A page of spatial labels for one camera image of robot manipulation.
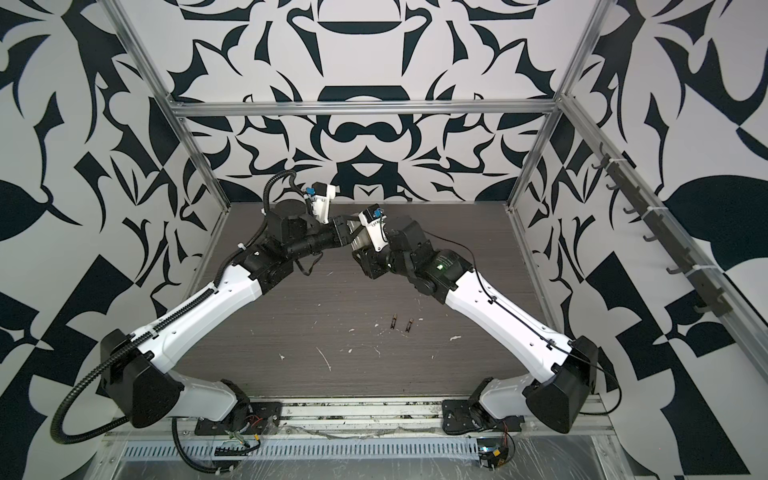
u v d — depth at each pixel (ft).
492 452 2.33
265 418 2.41
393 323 2.93
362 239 2.26
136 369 1.28
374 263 2.03
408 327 2.92
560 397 1.26
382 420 2.45
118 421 1.45
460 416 2.44
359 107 3.10
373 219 1.98
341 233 2.03
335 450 2.13
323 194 2.12
